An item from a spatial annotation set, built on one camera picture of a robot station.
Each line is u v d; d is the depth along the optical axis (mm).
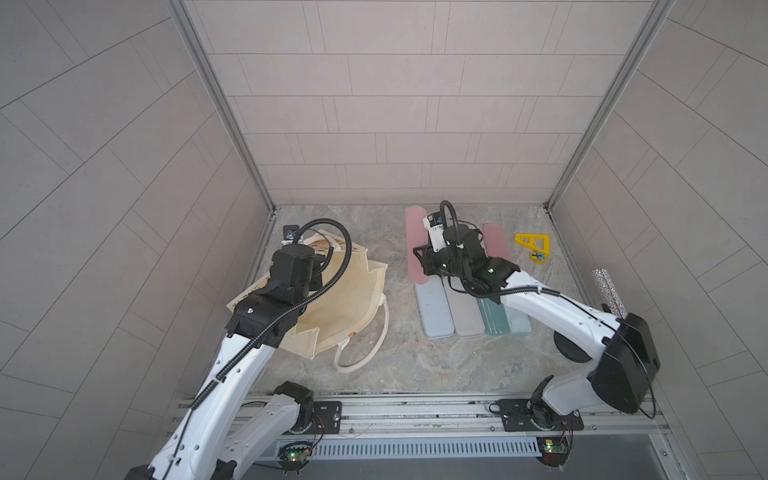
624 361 395
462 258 573
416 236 742
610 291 694
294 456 642
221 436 386
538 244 1051
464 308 867
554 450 680
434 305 879
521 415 712
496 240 1045
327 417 710
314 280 521
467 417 723
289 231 555
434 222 667
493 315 867
